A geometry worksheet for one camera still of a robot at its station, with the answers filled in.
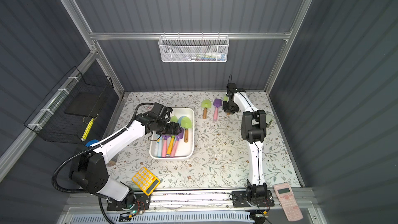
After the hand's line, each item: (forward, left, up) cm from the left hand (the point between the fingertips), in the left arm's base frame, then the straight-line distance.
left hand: (178, 132), depth 84 cm
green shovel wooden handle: (+30, -16, -11) cm, 36 cm away
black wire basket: (+1, +51, +16) cm, 53 cm away
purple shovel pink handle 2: (+2, +1, -9) cm, 9 cm away
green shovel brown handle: (+29, -30, -5) cm, 42 cm away
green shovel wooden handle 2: (+13, -3, -11) cm, 17 cm away
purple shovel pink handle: (+32, -25, -12) cm, 42 cm away
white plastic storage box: (-5, -3, -11) cm, 13 cm away
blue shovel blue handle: (-4, +12, -10) cm, 16 cm away
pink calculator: (-32, -54, -11) cm, 64 cm away
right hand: (+22, -32, -9) cm, 40 cm away
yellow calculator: (-22, +16, -12) cm, 29 cm away
